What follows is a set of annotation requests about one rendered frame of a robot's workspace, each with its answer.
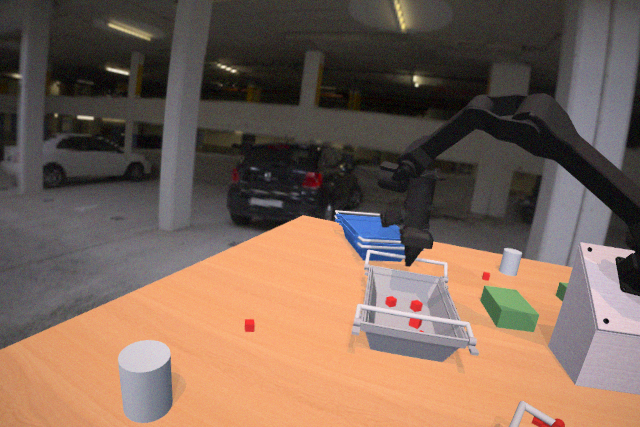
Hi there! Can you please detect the blue plastic tray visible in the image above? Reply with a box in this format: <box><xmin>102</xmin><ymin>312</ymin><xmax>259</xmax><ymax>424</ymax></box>
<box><xmin>334</xmin><ymin>215</ymin><xmax>405</xmax><ymax>262</ymax></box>

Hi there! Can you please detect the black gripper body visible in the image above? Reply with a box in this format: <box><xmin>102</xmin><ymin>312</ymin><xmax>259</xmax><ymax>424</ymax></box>
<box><xmin>400</xmin><ymin>196</ymin><xmax>434</xmax><ymax>249</ymax></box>

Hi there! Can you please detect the green rectangular block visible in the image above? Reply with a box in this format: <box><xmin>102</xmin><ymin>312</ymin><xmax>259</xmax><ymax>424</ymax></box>
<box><xmin>480</xmin><ymin>285</ymin><xmax>539</xmax><ymax>332</ymax></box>
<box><xmin>555</xmin><ymin>282</ymin><xmax>568</xmax><ymax>302</ymax></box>

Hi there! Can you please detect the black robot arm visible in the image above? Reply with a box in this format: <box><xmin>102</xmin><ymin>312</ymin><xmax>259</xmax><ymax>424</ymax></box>
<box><xmin>378</xmin><ymin>93</ymin><xmax>640</xmax><ymax>296</ymax></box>

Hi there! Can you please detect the grey cylinder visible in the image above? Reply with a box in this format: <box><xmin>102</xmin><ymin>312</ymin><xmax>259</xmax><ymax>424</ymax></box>
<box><xmin>118</xmin><ymin>340</ymin><xmax>173</xmax><ymax>423</ymax></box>
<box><xmin>499</xmin><ymin>248</ymin><xmax>522</xmax><ymax>276</ymax></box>

